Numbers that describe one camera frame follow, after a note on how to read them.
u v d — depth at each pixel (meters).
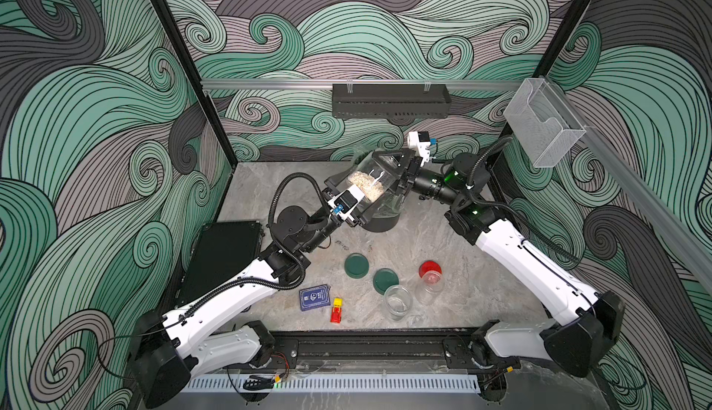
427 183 0.55
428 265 0.89
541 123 0.79
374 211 0.57
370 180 0.56
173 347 0.38
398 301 0.81
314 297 0.81
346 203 0.47
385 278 0.87
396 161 0.56
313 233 0.53
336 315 0.78
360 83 0.95
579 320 0.38
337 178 0.56
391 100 0.98
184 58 0.86
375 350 0.75
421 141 0.59
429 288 0.85
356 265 0.90
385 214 0.86
